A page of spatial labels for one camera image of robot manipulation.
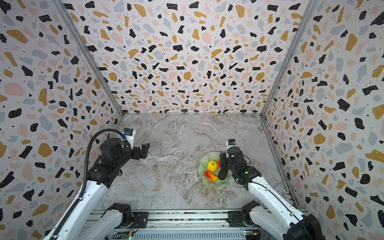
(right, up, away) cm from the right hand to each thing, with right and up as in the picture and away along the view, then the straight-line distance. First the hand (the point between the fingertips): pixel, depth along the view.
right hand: (221, 152), depth 82 cm
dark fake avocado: (+2, -13, +5) cm, 14 cm away
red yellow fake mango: (-6, -14, +4) cm, 16 cm away
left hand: (-42, +7, -8) cm, 43 cm away
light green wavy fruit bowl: (-9, -5, +9) cm, 13 cm away
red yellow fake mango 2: (0, -7, +10) cm, 12 cm away
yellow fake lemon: (-4, -9, +5) cm, 11 cm away
